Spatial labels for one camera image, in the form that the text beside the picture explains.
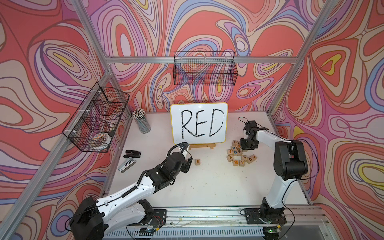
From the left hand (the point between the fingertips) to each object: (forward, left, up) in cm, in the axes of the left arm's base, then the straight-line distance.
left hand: (188, 156), depth 79 cm
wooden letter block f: (+10, -26, -12) cm, 31 cm away
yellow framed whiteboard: (+21, -6, +3) cm, 22 cm away
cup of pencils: (+27, +31, +4) cm, 42 cm away
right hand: (+12, -38, -13) cm, 42 cm away
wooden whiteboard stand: (+13, -14, -9) cm, 21 cm away
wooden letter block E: (+3, -5, -12) cm, 14 cm away
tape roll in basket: (+3, +43, +13) cm, 44 cm away
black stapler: (+10, +37, -13) cm, 41 cm away
